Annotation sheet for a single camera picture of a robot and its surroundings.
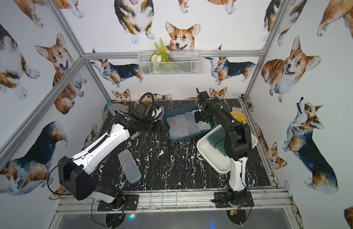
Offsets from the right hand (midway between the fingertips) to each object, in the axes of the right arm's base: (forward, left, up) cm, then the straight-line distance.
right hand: (199, 118), depth 93 cm
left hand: (-11, +19, +9) cm, 24 cm away
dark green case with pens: (-8, -12, -10) cm, 18 cm away
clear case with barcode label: (-7, -2, +2) cm, 8 cm away
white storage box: (-19, -9, -13) cm, 25 cm away
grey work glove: (+19, +62, -10) cm, 65 cm away
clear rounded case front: (-27, +43, -12) cm, 52 cm away
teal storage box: (+3, +13, -11) cm, 18 cm away
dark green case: (-16, -13, -8) cm, 22 cm away
